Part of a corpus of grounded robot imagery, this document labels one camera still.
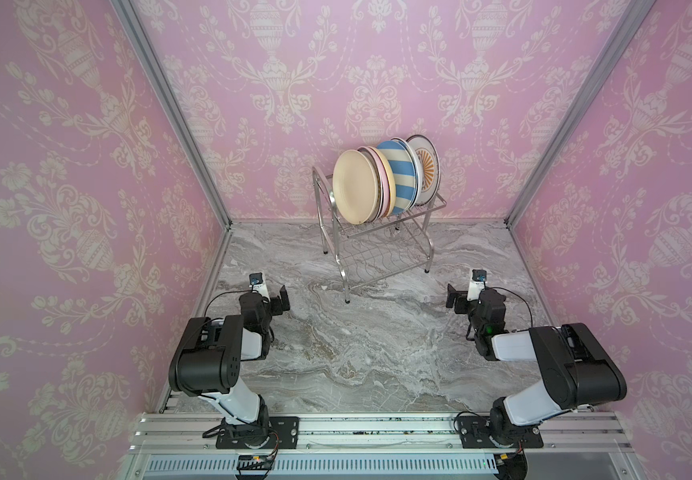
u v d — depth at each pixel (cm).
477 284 81
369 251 106
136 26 72
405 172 77
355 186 85
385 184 72
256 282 82
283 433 75
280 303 88
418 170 74
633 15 69
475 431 73
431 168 80
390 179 72
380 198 73
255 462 73
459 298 85
